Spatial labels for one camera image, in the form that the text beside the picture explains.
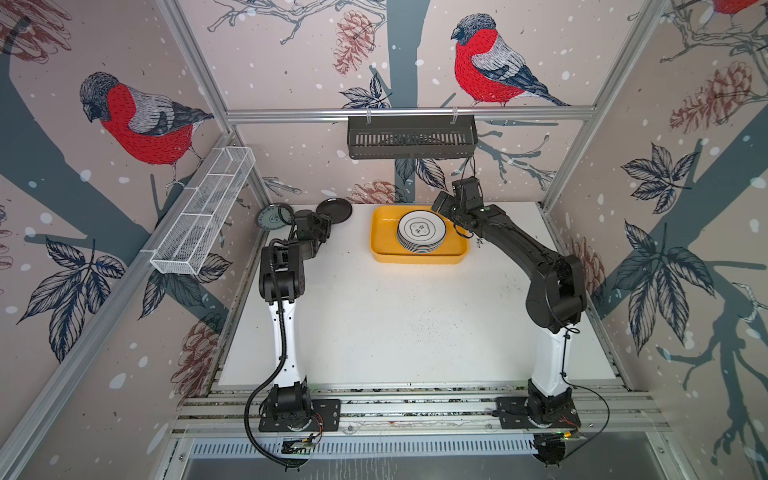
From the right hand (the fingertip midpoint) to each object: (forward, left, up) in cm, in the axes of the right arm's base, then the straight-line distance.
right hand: (442, 208), depth 96 cm
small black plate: (+16, +41, -17) cm, 47 cm away
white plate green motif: (+4, +7, -15) cm, 17 cm away
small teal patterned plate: (+10, +68, -15) cm, 71 cm away
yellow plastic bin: (-2, +20, -17) cm, 27 cm away
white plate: (-2, +7, -20) cm, 21 cm away
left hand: (+8, +41, -11) cm, 43 cm away
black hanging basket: (+27, +13, +10) cm, 31 cm away
